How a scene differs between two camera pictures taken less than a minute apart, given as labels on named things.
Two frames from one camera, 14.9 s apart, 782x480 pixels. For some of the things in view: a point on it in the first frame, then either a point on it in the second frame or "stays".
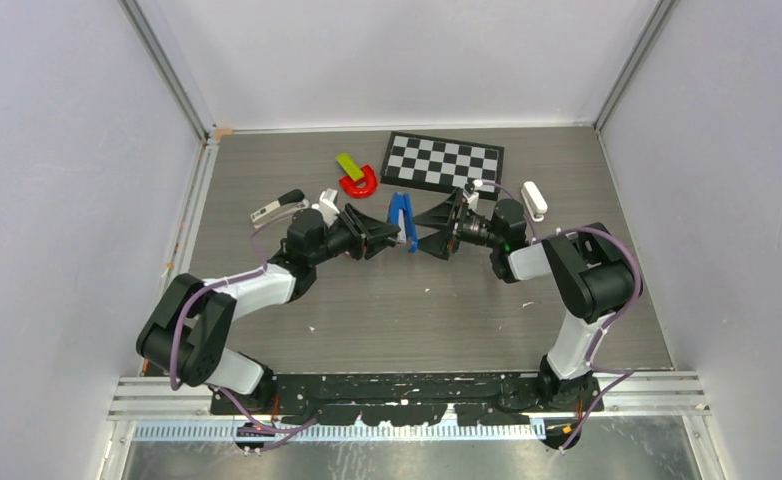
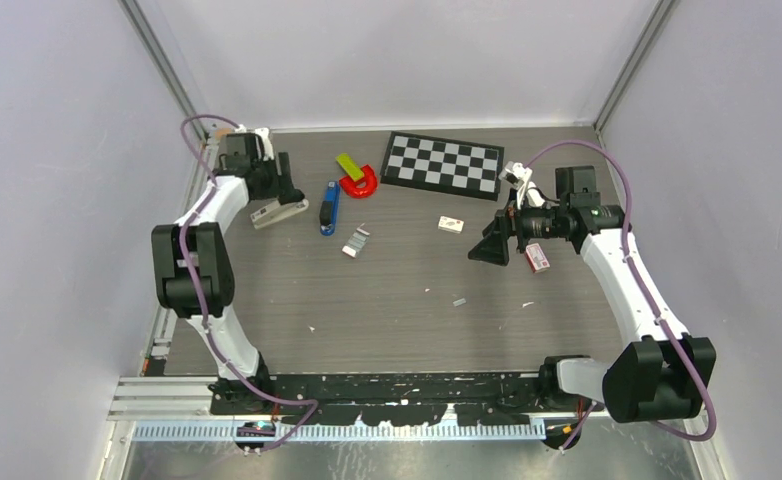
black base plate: (403, 400) stays
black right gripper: (447, 241) → (494, 247)
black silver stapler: (285, 205) stays
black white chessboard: (442, 164) stays
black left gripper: (368, 236) → (273, 191)
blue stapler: (400, 213) → (328, 208)
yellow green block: (351, 168) stays
